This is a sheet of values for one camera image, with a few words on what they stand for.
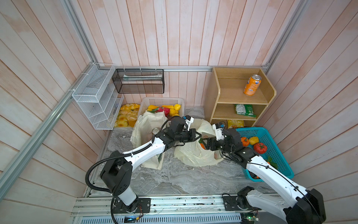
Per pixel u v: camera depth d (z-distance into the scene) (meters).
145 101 1.14
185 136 0.69
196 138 0.74
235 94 0.85
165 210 0.73
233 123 1.04
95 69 0.87
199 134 0.76
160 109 1.07
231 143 0.59
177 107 1.13
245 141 0.93
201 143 0.75
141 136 0.84
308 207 0.39
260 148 0.90
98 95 0.69
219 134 0.70
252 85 0.76
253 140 0.95
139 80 1.04
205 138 0.74
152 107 1.15
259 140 0.95
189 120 0.74
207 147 0.72
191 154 0.78
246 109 0.91
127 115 1.04
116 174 0.43
